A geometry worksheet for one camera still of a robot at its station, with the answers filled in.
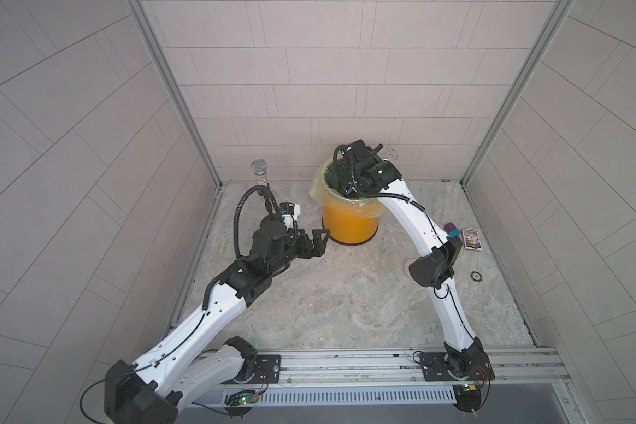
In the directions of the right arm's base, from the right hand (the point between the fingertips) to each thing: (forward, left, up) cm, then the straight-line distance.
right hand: (381, 151), depth 84 cm
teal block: (-12, -29, -31) cm, 44 cm away
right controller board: (-62, -16, -34) cm, 72 cm away
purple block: (-10, -28, -30) cm, 42 cm away
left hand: (-25, +20, -7) cm, 33 cm away
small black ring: (-29, -30, -32) cm, 52 cm away
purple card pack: (-16, -34, -30) cm, 48 cm away
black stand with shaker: (-6, +38, +1) cm, 39 cm away
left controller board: (-60, +43, -28) cm, 79 cm away
